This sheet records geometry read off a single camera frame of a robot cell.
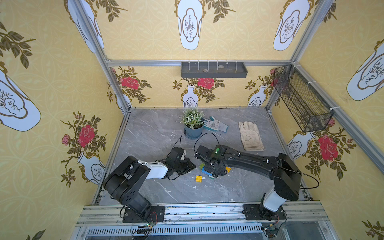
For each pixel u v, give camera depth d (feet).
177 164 2.48
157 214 2.39
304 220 2.51
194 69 3.01
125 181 1.44
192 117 2.97
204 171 2.42
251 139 3.35
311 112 2.69
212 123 3.61
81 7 2.30
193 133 3.19
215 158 1.85
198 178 2.76
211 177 2.76
